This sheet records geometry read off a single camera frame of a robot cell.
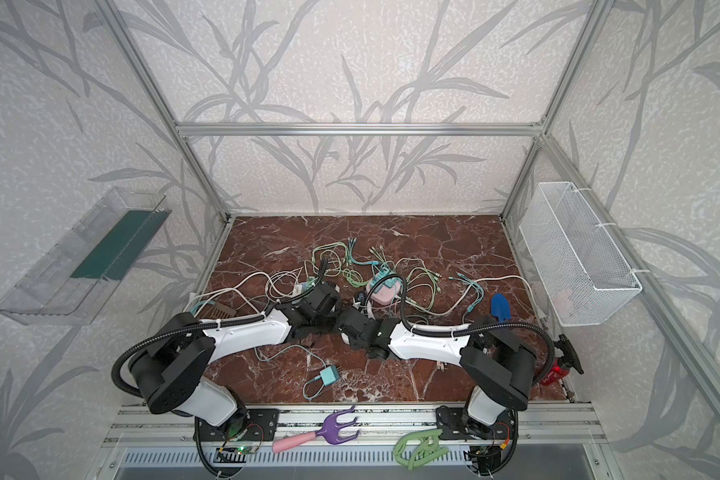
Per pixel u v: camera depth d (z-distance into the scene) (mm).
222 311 935
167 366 439
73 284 642
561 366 706
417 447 709
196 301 990
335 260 1070
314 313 687
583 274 610
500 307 963
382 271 938
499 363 439
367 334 642
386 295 938
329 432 726
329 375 792
